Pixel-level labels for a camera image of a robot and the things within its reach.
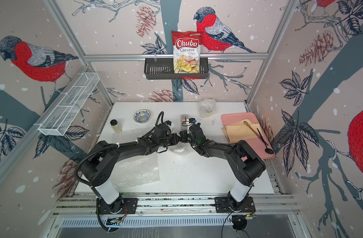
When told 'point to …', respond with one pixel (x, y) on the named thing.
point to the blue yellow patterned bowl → (141, 116)
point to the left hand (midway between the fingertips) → (184, 136)
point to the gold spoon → (246, 123)
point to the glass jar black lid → (115, 126)
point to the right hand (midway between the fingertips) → (178, 132)
